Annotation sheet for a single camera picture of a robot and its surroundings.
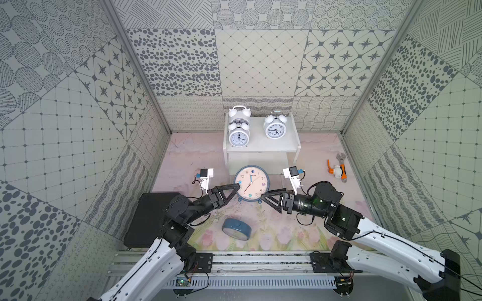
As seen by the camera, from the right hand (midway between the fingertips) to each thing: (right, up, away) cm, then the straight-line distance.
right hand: (263, 196), depth 62 cm
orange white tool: (+44, +4, +38) cm, 58 cm away
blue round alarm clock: (-3, +5, 0) cm, 6 cm away
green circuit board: (-31, -36, +9) cm, 48 cm away
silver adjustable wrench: (+49, +11, +45) cm, 68 cm away
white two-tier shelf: (+8, +13, +27) cm, 31 cm away
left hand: (-7, +2, -3) cm, 8 cm away
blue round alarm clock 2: (-10, -15, +9) cm, 20 cm away
